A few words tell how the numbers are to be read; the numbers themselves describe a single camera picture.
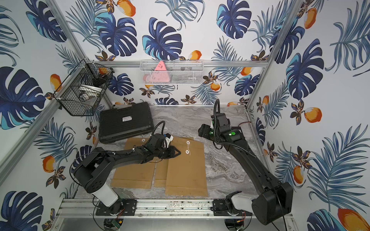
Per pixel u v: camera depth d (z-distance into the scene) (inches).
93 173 18.2
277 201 15.0
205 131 27.1
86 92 34.9
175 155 32.3
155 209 30.0
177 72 36.4
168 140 32.8
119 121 41.4
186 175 32.9
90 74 37.7
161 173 35.1
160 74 35.5
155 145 28.3
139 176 33.7
